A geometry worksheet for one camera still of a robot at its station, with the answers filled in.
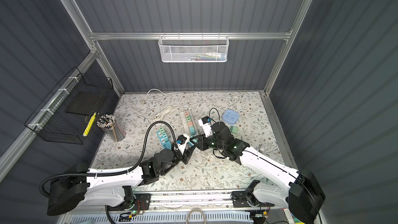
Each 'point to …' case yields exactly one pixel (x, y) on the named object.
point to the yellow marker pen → (85, 133)
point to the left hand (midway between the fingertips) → (193, 142)
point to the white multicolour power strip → (185, 125)
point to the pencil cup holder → (108, 122)
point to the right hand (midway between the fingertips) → (193, 141)
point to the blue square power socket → (230, 116)
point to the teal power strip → (165, 145)
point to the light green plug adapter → (161, 130)
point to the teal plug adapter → (165, 137)
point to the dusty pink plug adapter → (190, 123)
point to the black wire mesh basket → (65, 115)
